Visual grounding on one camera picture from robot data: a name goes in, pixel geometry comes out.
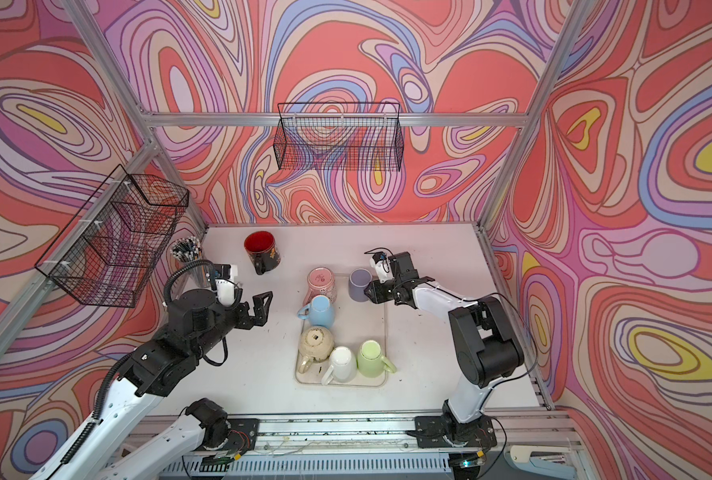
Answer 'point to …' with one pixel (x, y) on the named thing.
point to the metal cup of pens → (189, 249)
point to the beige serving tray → (354, 322)
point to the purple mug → (358, 281)
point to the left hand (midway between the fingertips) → (259, 291)
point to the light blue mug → (320, 312)
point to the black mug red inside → (262, 251)
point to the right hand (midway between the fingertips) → (373, 295)
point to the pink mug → (320, 282)
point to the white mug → (343, 366)
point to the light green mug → (371, 362)
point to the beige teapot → (317, 344)
